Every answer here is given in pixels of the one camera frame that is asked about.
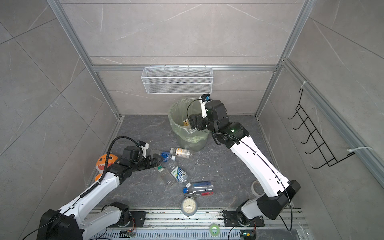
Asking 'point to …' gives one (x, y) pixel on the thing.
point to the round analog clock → (189, 206)
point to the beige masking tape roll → (252, 190)
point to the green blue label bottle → (181, 176)
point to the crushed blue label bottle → (166, 156)
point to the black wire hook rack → (317, 151)
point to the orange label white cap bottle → (181, 152)
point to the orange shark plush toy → (101, 164)
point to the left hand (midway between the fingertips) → (157, 156)
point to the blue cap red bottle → (200, 188)
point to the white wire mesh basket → (177, 80)
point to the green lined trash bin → (179, 113)
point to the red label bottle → (186, 122)
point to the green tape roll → (218, 231)
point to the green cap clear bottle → (166, 176)
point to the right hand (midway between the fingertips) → (198, 114)
